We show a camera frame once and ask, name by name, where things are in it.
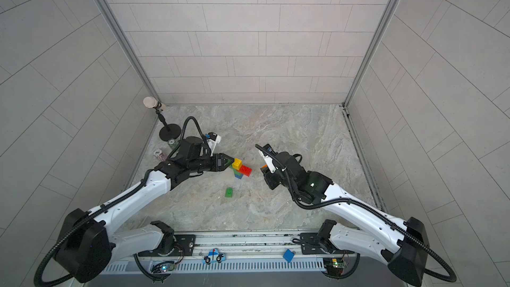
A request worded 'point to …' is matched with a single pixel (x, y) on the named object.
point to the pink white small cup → (157, 153)
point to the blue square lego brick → (238, 177)
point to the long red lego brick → (245, 170)
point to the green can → (172, 143)
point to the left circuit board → (163, 266)
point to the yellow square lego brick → (237, 163)
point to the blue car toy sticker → (214, 256)
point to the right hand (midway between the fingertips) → (264, 168)
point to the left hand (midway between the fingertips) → (234, 159)
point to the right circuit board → (334, 266)
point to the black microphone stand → (170, 131)
